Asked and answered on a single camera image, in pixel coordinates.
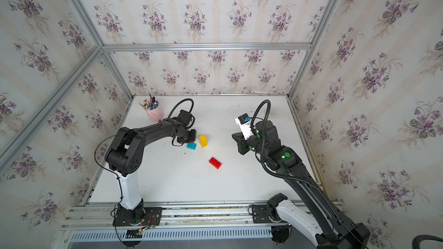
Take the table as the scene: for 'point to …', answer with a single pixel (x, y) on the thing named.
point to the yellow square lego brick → (203, 140)
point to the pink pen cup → (156, 114)
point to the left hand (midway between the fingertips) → (195, 141)
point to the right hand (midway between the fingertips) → (237, 135)
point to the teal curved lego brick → (191, 146)
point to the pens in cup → (151, 104)
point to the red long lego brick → (215, 163)
